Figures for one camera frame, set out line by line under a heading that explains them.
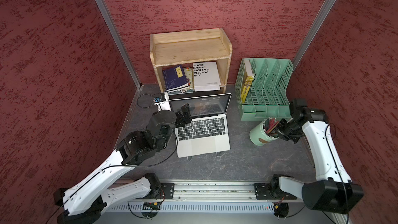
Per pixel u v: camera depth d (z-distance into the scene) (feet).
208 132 2.81
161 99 1.64
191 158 2.73
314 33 2.94
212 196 2.41
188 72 3.20
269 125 2.55
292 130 1.99
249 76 2.95
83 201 1.22
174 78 3.04
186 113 1.78
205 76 3.01
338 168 1.30
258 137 2.55
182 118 1.80
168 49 2.55
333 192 1.23
